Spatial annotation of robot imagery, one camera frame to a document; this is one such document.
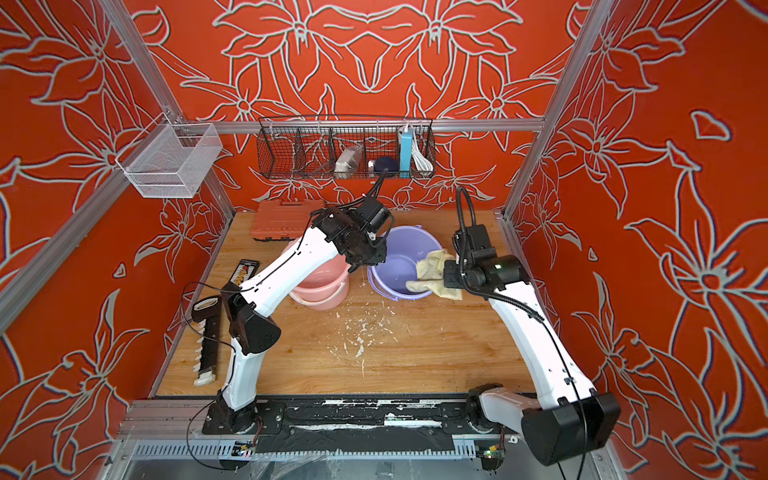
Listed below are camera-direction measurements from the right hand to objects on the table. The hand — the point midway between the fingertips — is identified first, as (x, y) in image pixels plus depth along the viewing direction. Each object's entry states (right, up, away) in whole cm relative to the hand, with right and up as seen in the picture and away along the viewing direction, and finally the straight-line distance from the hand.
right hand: (448, 271), depth 76 cm
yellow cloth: (-4, -2, +2) cm, 5 cm away
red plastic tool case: (-58, +16, +35) cm, 69 cm away
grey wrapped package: (-28, +33, +16) cm, 46 cm away
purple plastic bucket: (-11, +7, +3) cm, 13 cm away
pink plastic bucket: (-32, -4, +2) cm, 32 cm away
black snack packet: (-65, -2, +25) cm, 70 cm away
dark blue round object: (-14, +34, +22) cm, 43 cm away
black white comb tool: (-73, -15, +17) cm, 77 cm away
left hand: (-17, +4, +4) cm, 18 cm away
